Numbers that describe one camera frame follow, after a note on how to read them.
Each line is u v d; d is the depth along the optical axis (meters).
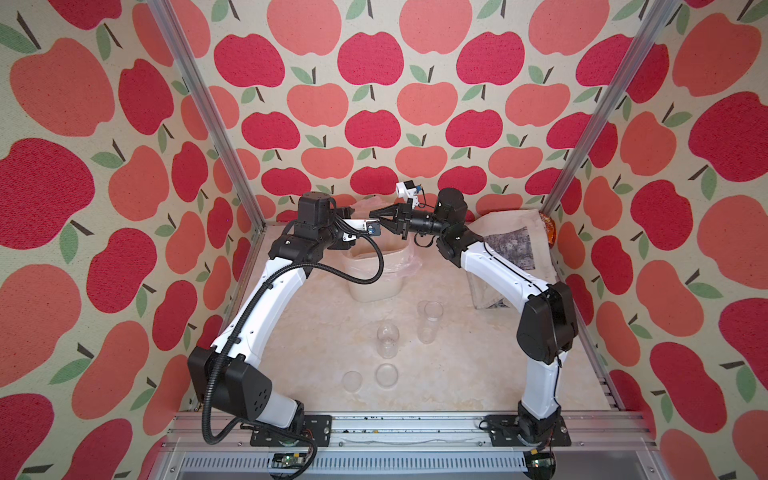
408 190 0.74
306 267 0.53
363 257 0.78
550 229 1.11
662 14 0.69
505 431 0.73
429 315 0.77
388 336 0.82
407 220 0.68
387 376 0.84
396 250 0.79
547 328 0.52
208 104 0.86
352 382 0.82
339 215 0.63
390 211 0.72
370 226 0.65
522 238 0.98
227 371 0.40
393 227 0.71
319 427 0.76
